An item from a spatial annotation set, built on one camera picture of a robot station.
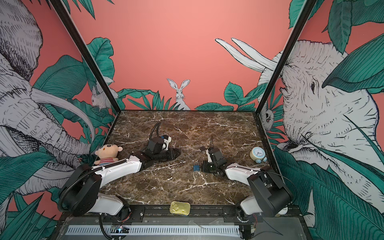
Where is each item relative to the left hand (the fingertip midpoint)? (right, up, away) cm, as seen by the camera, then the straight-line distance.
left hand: (181, 152), depth 84 cm
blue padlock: (+8, -10, +6) cm, 15 cm away
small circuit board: (-28, -35, -14) cm, 47 cm away
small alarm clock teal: (+48, -3, +9) cm, 49 cm away
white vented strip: (-10, -35, -14) cm, 39 cm away
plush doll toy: (-45, -2, +4) cm, 45 cm away
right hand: (+10, -9, +4) cm, 14 cm away
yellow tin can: (+1, -25, -12) cm, 28 cm away
